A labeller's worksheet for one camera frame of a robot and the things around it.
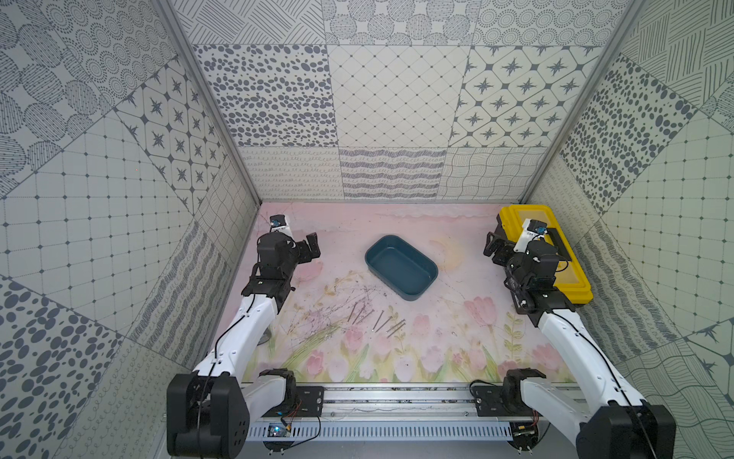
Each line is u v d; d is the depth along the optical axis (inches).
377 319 34.8
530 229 26.9
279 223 27.6
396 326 34.6
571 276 31.8
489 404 29.0
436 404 29.6
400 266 40.5
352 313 35.6
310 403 29.0
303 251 28.7
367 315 35.6
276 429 28.2
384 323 34.7
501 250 28.1
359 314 35.5
